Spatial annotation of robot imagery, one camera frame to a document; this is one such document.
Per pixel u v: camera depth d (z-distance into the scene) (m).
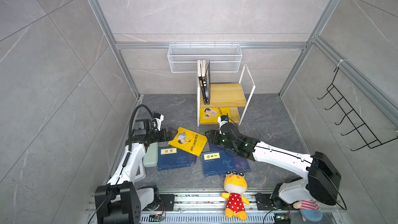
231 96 0.94
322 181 0.40
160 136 0.73
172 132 0.75
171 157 0.86
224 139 0.63
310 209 0.66
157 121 0.73
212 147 0.92
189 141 0.92
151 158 0.84
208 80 0.84
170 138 0.73
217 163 0.86
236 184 0.73
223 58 1.00
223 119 0.72
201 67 0.76
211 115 1.01
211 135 0.71
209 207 0.73
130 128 0.58
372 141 0.58
